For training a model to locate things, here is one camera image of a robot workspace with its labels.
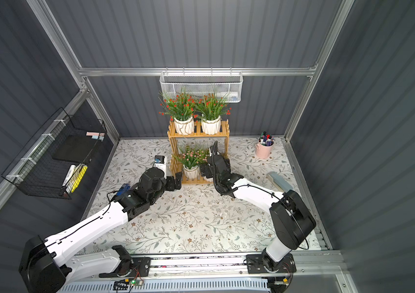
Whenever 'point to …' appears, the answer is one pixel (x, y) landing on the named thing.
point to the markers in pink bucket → (266, 140)
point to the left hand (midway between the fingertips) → (171, 172)
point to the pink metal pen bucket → (263, 152)
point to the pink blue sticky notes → (96, 135)
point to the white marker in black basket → (71, 170)
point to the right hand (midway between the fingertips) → (214, 161)
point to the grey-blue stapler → (280, 181)
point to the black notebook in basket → (80, 148)
